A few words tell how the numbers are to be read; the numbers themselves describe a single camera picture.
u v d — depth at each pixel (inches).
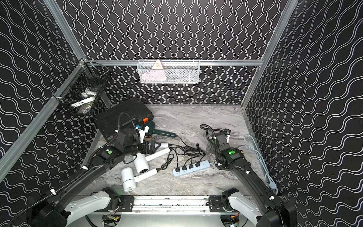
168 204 30.0
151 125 40.8
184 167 32.7
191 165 33.0
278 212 15.1
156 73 35.3
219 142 23.6
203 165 33.8
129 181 30.5
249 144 38.8
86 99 30.1
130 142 23.7
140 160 31.6
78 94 33.7
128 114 25.4
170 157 35.5
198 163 33.5
